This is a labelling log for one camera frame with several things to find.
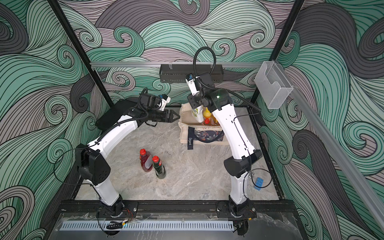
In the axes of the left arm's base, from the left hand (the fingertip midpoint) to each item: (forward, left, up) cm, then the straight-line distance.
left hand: (175, 114), depth 80 cm
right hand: (+2, -9, +12) cm, 15 cm away
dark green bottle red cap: (-25, +8, -14) cm, 29 cm away
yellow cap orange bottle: (+7, -19, -7) cm, 21 cm away
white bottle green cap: (-2, -12, +4) cm, 13 cm away
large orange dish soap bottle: (+2, -22, -8) cm, 24 cm away
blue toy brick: (-28, -47, -25) cm, 60 cm away
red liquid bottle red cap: (-20, +15, -14) cm, 29 cm away
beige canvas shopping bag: (-6, -9, -8) cm, 13 cm away
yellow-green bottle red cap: (+2, -18, -8) cm, 20 cm away
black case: (+25, +55, -29) cm, 67 cm away
